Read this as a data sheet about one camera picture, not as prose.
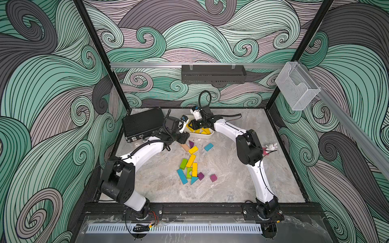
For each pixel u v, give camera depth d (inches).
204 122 31.8
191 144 38.5
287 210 29.0
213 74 38.4
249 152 23.2
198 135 38.8
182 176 33.4
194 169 34.2
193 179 32.9
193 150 38.0
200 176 32.9
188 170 33.7
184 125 30.6
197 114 36.2
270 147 35.0
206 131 40.8
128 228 27.4
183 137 30.6
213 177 32.9
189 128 38.6
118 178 17.0
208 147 38.6
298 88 29.7
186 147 38.4
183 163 35.0
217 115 31.6
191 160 36.0
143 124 42.1
